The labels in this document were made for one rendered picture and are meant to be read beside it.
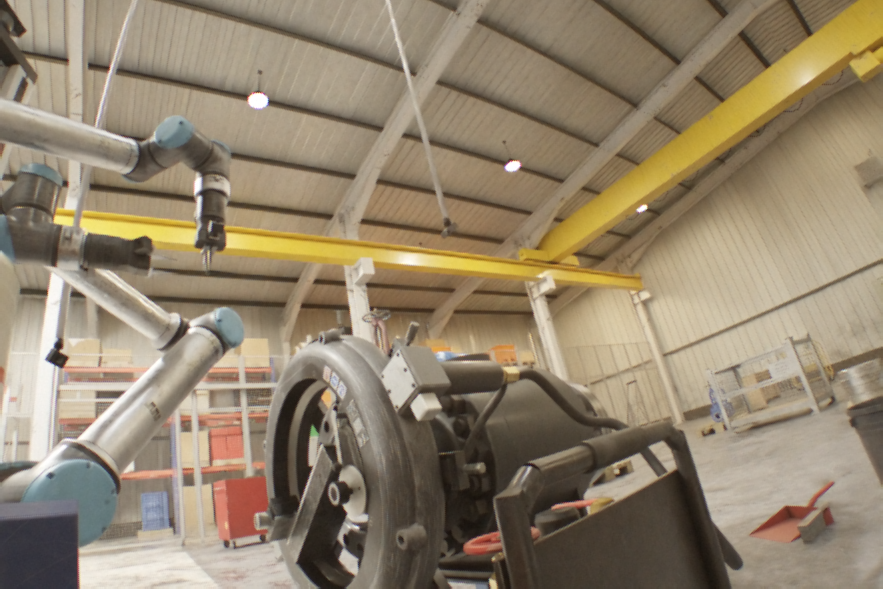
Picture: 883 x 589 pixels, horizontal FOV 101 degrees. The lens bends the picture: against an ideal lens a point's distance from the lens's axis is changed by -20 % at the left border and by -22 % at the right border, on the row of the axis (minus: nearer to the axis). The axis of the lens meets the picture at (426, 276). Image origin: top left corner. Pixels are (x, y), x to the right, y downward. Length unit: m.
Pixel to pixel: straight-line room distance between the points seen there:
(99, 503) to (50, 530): 0.67
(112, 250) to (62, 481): 0.45
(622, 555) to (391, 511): 0.52
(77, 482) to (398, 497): 0.57
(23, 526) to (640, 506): 0.54
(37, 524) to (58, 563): 0.02
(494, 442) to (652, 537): 0.70
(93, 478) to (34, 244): 0.46
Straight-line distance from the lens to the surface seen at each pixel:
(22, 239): 1.06
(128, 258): 1.06
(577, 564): 0.46
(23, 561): 0.29
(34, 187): 1.12
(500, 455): 1.23
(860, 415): 2.10
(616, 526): 0.52
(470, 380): 1.00
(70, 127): 1.14
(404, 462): 0.93
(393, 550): 0.97
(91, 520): 0.95
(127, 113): 10.16
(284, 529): 1.33
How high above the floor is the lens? 0.58
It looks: 24 degrees up
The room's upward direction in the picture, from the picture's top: 12 degrees counter-clockwise
